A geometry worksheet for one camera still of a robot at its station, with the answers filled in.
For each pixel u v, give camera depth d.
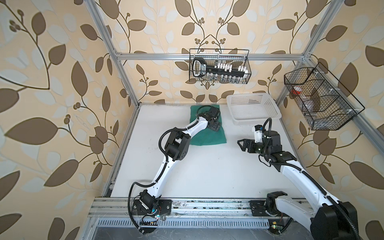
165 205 0.75
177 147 0.64
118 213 0.74
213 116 0.84
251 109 1.18
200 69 0.86
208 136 1.03
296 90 0.88
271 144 0.63
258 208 0.74
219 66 0.83
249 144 0.72
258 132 0.74
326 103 0.73
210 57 0.91
